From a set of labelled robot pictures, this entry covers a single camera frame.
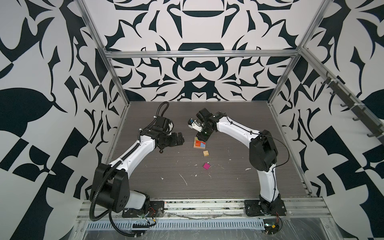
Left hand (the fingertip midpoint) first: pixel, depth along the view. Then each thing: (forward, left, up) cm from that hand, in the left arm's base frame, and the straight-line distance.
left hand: (177, 138), depth 85 cm
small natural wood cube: (-4, -17, -11) cm, 20 cm away
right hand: (+5, -14, -4) cm, 15 cm away
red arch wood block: (+2, -12, -7) cm, 14 cm away
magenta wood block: (-11, -16, -13) cm, 24 cm away
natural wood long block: (0, -12, -11) cm, 17 cm away
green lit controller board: (-41, -44, -14) cm, 61 cm away
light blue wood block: (+1, -15, -10) cm, 18 cm away
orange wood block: (+2, -12, -10) cm, 16 cm away
